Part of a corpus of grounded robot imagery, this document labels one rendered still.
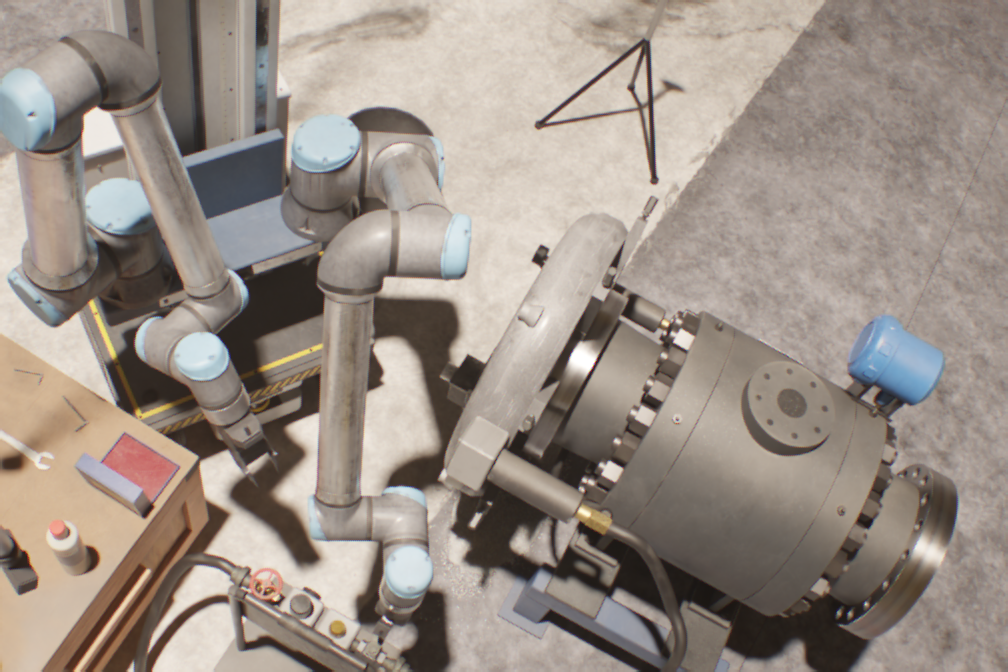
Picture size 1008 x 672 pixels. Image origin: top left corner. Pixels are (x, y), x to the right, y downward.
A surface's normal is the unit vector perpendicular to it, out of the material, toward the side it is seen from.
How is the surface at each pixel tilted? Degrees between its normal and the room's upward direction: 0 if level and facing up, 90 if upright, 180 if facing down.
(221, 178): 90
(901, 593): 51
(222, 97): 90
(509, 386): 46
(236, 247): 0
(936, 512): 2
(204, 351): 19
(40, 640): 0
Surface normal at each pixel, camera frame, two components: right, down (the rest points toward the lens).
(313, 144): 0.12, -0.50
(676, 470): -0.19, 0.20
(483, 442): 0.36, -0.73
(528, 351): -0.08, -0.04
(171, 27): 0.50, 0.80
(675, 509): -0.32, 0.44
